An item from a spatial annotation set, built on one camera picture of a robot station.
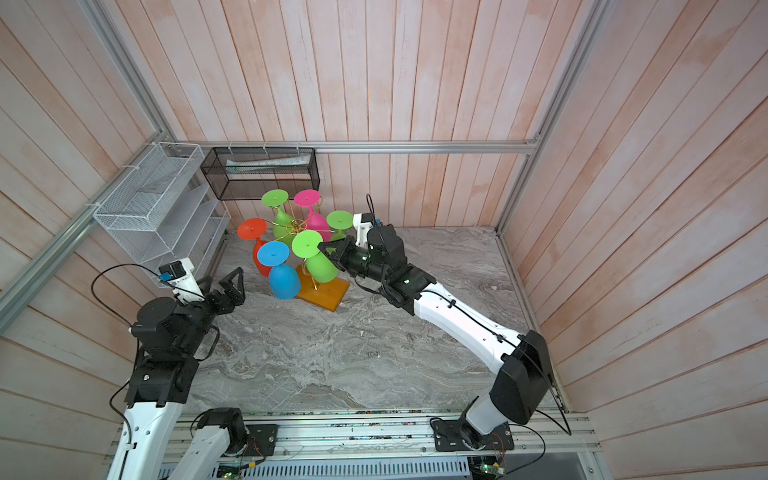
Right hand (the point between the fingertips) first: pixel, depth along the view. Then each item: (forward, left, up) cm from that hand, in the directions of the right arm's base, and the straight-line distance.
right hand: (314, 248), depth 67 cm
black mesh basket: (+43, +37, -10) cm, 58 cm away
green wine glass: (+2, +1, -10) cm, 10 cm away
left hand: (-6, +20, -5) cm, 21 cm away
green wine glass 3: (+20, +16, -13) cm, 29 cm away
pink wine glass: (+19, +6, -10) cm, 23 cm away
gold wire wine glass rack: (+10, +4, -35) cm, 37 cm away
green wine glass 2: (+13, -3, -4) cm, 14 cm away
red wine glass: (+8, +17, -3) cm, 19 cm away
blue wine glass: (-1, +10, -11) cm, 15 cm away
